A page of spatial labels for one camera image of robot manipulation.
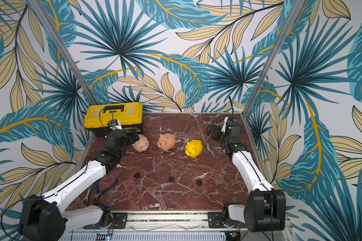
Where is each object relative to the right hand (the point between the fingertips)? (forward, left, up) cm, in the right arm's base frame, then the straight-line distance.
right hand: (213, 129), depth 84 cm
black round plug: (-17, +44, -20) cm, 51 cm away
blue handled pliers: (-27, +64, -19) cm, 72 cm away
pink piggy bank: (-2, +42, -10) cm, 43 cm away
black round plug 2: (-20, +24, -21) cm, 38 cm away
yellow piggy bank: (-5, +11, -11) cm, 16 cm away
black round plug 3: (-22, +8, -21) cm, 32 cm away
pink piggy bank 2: (0, +27, -11) cm, 29 cm away
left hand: (-1, +47, +1) cm, 47 cm away
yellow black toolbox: (+17, +70, -3) cm, 72 cm away
